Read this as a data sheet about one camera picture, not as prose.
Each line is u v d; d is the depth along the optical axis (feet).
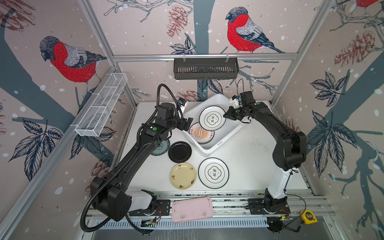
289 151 1.64
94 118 2.37
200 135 3.30
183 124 2.21
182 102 2.12
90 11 2.39
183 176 2.75
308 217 2.25
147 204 2.01
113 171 1.40
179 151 3.05
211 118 3.09
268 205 2.17
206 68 3.40
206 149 2.61
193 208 2.34
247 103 2.38
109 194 1.25
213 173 2.79
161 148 3.12
